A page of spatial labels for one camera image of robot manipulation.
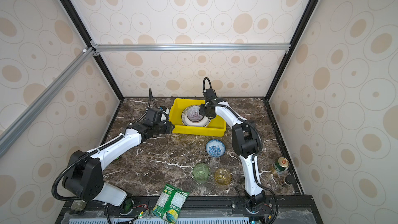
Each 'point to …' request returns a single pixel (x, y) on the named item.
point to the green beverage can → (281, 163)
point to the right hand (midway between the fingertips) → (202, 112)
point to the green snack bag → (169, 203)
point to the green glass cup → (200, 172)
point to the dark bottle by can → (290, 180)
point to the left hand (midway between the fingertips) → (177, 123)
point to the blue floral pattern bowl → (215, 148)
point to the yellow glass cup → (223, 176)
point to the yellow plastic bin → (215, 128)
